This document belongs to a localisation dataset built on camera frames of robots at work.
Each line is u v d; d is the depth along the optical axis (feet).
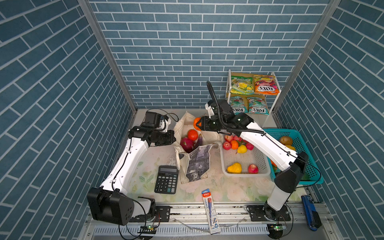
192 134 3.13
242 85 2.77
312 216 2.31
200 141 3.09
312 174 2.66
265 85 2.77
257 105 3.23
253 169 2.77
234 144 3.06
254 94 2.87
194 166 2.49
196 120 2.49
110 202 1.24
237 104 3.24
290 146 3.10
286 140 3.16
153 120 1.94
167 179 2.73
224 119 1.83
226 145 3.07
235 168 2.76
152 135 1.75
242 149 3.06
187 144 2.93
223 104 1.82
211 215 2.37
